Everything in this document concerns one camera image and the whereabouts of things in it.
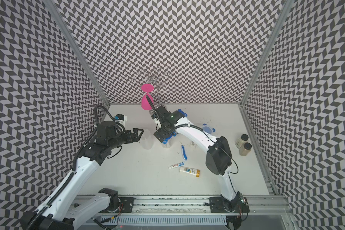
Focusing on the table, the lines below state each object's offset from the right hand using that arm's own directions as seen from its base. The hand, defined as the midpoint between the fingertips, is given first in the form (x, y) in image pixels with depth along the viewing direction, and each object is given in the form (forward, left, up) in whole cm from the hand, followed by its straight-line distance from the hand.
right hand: (166, 132), depth 85 cm
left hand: (-5, +15, +8) cm, 17 cm away
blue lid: (+30, -8, -15) cm, 35 cm away
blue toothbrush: (-7, -10, -14) cm, 19 cm away
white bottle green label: (-19, -15, -13) cm, 27 cm away
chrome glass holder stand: (+42, +9, +10) cm, 44 cm away
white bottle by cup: (-1, -16, -13) cm, 21 cm away
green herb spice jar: (-2, -47, -4) cm, 47 cm away
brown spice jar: (-8, -47, -7) cm, 48 cm away
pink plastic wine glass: (+21, +11, +18) cm, 29 cm away
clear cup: (-4, +12, -1) cm, 12 cm away
